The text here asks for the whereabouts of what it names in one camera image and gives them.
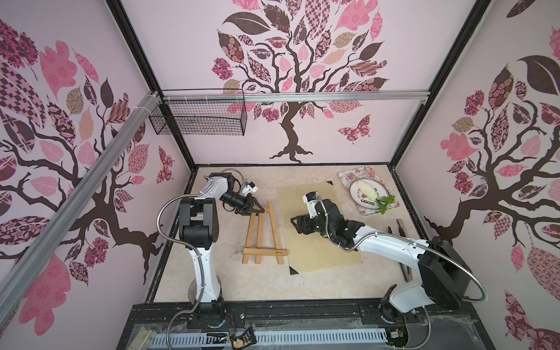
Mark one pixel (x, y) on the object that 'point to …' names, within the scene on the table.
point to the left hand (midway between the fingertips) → (259, 215)
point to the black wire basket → (204, 111)
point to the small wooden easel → (259, 251)
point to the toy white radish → (372, 194)
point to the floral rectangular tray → (347, 177)
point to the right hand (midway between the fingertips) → (297, 216)
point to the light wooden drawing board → (308, 252)
